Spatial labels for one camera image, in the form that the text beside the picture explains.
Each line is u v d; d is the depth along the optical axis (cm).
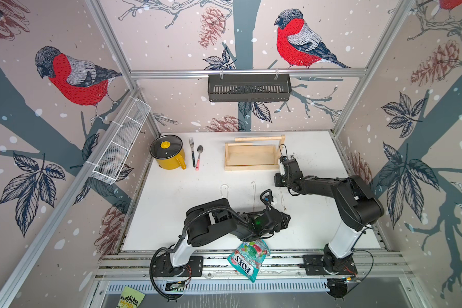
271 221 67
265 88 107
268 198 82
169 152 97
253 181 98
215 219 54
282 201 90
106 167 81
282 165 82
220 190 96
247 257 73
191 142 117
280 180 88
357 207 49
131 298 67
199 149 113
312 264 74
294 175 78
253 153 111
